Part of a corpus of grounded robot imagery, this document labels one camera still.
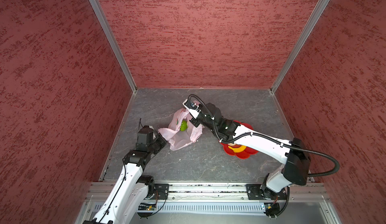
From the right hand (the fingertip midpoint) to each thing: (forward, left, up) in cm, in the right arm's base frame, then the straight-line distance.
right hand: (189, 110), depth 75 cm
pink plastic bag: (-6, +8, -19) cm, 21 cm away
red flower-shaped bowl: (-15, -31, -22) cm, 41 cm away
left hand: (-9, +12, -16) cm, 22 cm away
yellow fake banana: (-13, -28, -22) cm, 38 cm away
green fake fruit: (+3, +4, -20) cm, 21 cm away
